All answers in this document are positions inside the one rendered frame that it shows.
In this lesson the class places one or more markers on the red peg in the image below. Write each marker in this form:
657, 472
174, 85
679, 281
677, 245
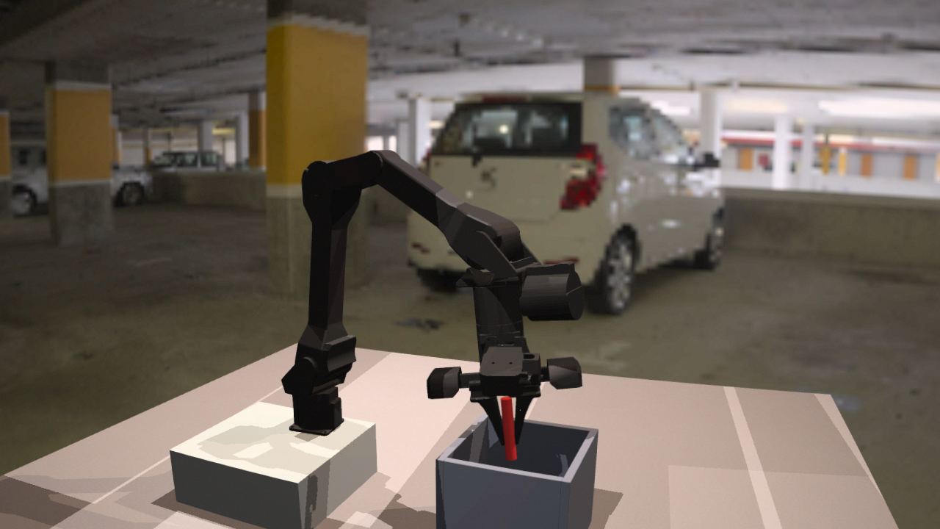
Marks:
508, 428

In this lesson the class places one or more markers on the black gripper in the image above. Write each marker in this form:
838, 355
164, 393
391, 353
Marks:
445, 382

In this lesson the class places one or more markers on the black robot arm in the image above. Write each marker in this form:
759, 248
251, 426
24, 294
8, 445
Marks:
483, 239

